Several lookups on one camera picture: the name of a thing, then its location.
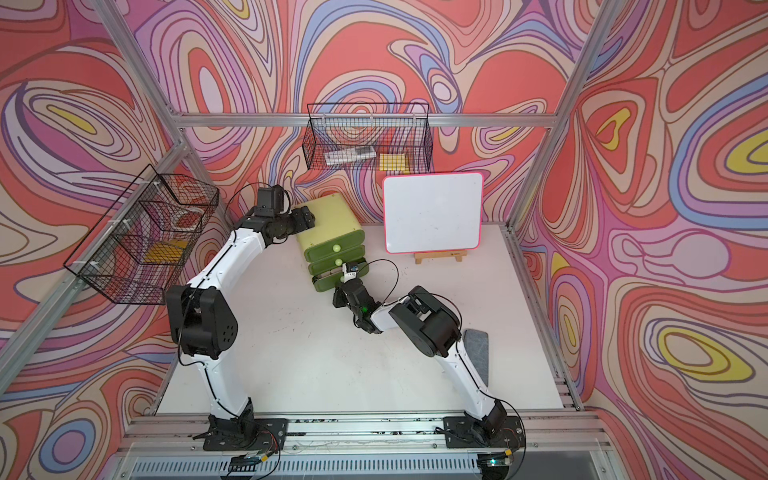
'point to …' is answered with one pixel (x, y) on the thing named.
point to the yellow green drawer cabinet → (336, 239)
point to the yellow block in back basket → (394, 162)
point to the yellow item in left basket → (169, 251)
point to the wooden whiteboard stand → (418, 257)
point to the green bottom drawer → (329, 281)
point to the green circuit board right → (494, 462)
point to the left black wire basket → (137, 252)
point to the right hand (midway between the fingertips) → (337, 291)
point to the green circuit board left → (244, 463)
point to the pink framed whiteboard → (433, 212)
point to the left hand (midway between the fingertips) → (308, 221)
